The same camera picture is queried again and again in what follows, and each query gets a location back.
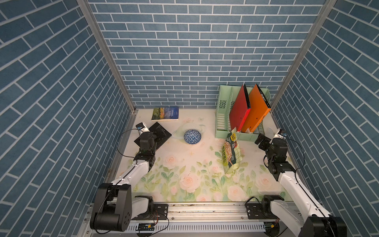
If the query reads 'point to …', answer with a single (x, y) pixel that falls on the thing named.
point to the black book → (162, 134)
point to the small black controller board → (145, 226)
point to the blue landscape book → (165, 114)
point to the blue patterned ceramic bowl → (192, 137)
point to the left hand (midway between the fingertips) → (158, 127)
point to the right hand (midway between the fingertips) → (268, 136)
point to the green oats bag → (231, 155)
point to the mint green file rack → (226, 97)
